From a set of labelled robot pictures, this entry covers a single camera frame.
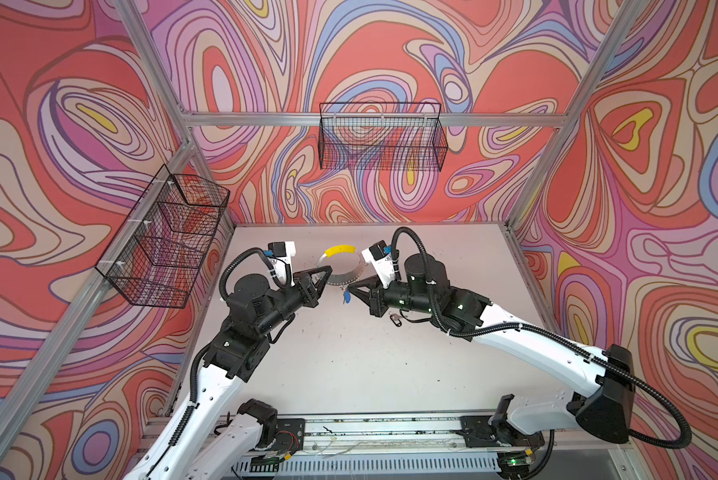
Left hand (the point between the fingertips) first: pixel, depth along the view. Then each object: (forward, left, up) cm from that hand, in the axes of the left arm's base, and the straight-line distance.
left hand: (336, 270), depth 64 cm
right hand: (-2, -4, -6) cm, 8 cm away
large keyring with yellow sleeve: (+1, -3, -4) cm, 5 cm away
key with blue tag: (-3, -2, -7) cm, 7 cm away
